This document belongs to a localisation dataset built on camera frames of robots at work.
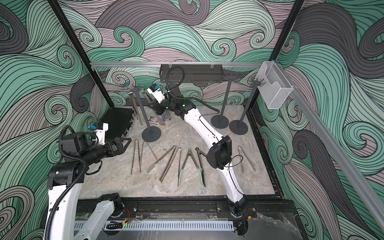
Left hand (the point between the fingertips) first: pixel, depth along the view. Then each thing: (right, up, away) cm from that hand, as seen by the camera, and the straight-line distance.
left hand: (123, 139), depth 66 cm
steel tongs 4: (+19, -10, +30) cm, 37 cm away
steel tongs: (0, +20, +10) cm, 22 cm away
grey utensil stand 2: (+67, +3, +41) cm, 78 cm away
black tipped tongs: (+36, -12, +27) cm, 47 cm away
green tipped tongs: (+31, -12, +27) cm, 43 cm away
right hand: (+8, +17, +12) cm, 22 cm away
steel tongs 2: (+9, +21, +11) cm, 25 cm away
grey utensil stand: (+2, -1, +37) cm, 37 cm away
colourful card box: (+3, +8, +45) cm, 45 cm away
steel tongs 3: (-1, -11, +30) cm, 32 cm away
